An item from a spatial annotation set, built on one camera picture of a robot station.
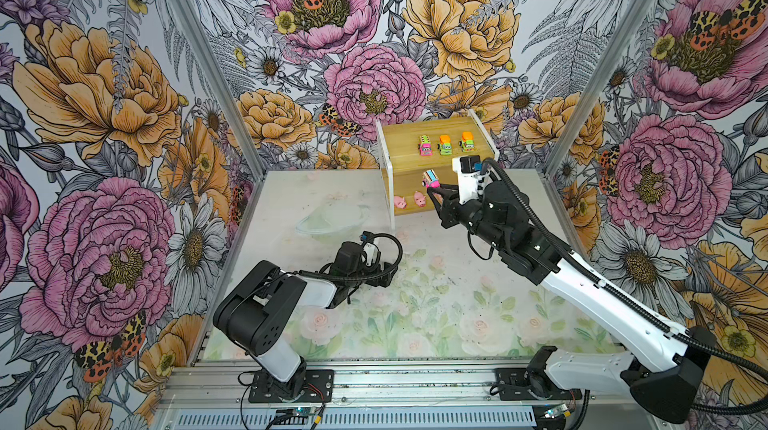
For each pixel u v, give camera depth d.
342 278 0.73
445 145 0.79
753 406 0.40
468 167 0.56
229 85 0.98
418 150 0.80
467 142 0.79
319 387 0.74
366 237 0.83
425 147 0.78
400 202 0.89
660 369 0.40
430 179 0.66
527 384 0.68
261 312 0.46
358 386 0.76
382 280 0.83
